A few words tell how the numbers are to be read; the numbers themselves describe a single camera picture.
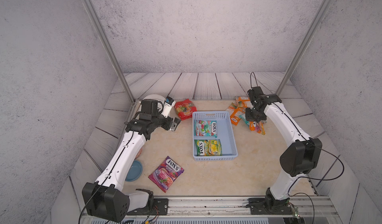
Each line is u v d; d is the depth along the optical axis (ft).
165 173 2.71
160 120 2.11
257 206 2.39
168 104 2.17
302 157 1.52
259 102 1.99
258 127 2.85
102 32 2.75
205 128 3.33
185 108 3.62
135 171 2.85
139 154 1.64
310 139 1.54
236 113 3.63
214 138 3.23
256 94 2.20
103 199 1.24
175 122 2.28
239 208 2.43
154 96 3.22
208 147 3.00
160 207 2.39
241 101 3.74
